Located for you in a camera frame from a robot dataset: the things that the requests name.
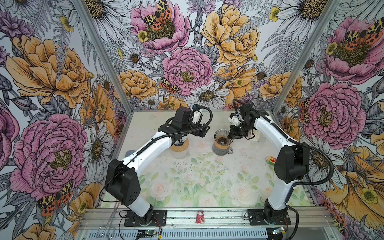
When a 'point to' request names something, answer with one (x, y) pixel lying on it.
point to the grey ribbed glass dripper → (221, 137)
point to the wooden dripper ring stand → (180, 148)
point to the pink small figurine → (200, 218)
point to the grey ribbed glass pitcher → (222, 152)
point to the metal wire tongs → (107, 227)
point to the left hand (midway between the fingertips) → (200, 128)
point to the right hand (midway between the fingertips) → (230, 140)
